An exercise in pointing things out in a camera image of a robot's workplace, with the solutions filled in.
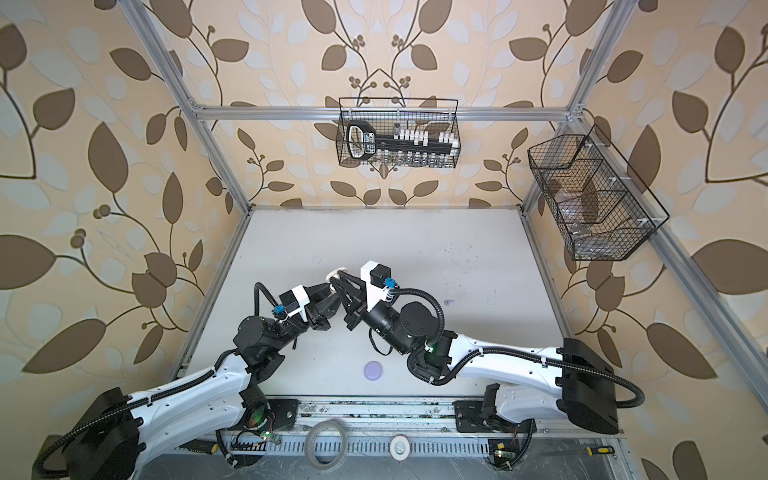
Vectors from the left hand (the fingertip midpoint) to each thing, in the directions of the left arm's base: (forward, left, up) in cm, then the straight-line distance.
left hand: (343, 283), depth 62 cm
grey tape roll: (-26, +8, -29) cm, 40 cm away
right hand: (-1, +1, +3) cm, 3 cm away
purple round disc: (-9, -5, -31) cm, 33 cm away
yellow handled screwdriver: (-25, -60, -31) cm, 72 cm away
